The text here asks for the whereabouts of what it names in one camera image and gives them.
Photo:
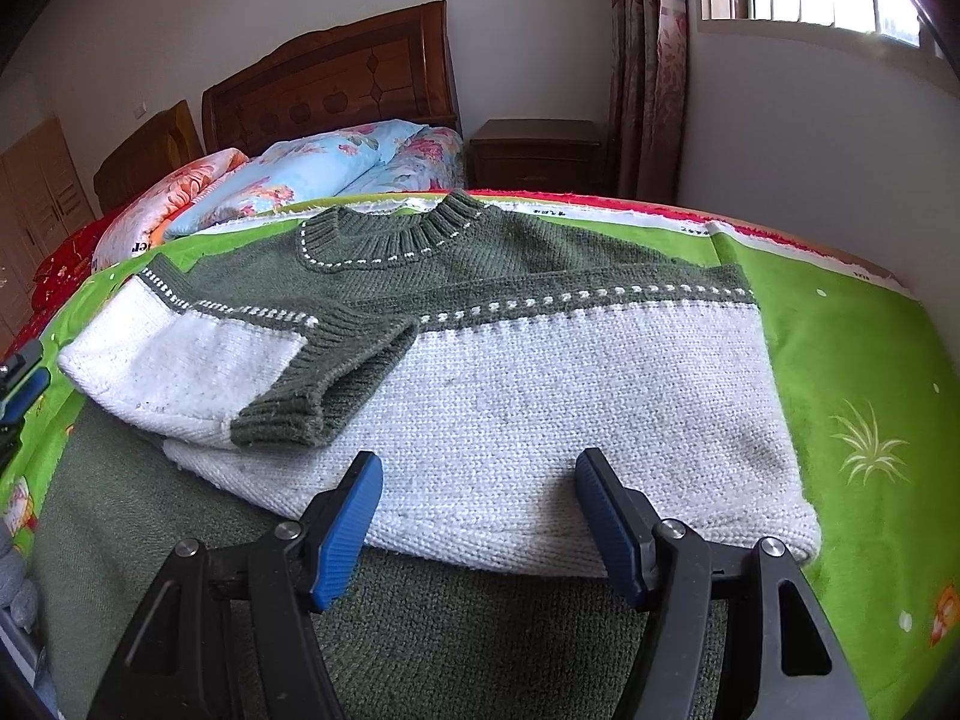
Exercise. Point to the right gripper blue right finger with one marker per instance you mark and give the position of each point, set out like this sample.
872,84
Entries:
781,658

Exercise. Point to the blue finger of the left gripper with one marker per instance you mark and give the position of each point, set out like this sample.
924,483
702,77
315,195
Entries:
24,380

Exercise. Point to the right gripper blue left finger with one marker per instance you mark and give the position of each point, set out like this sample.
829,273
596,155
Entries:
175,659

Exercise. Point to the green and white knit sweater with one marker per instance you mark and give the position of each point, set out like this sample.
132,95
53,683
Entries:
478,352

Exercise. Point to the red floral bedsheet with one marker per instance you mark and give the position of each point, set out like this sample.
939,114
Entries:
56,279

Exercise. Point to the light wooden wardrobe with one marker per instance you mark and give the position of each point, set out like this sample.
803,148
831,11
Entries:
42,203

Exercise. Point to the small wooden headboard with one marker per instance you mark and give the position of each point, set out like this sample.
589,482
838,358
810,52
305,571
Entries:
164,143

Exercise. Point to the green cartoon print blanket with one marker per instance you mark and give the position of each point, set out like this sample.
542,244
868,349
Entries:
871,400

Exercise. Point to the light blue floral pillow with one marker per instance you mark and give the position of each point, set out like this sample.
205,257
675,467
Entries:
308,168

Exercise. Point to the pink blue floral pillow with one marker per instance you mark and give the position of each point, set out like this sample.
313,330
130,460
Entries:
432,160

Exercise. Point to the large carved wooden headboard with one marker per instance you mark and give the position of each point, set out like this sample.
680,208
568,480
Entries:
397,65

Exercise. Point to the dark wooden nightstand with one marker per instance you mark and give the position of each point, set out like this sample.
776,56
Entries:
536,155

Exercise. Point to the pink floral curtain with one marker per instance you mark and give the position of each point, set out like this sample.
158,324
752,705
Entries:
647,100

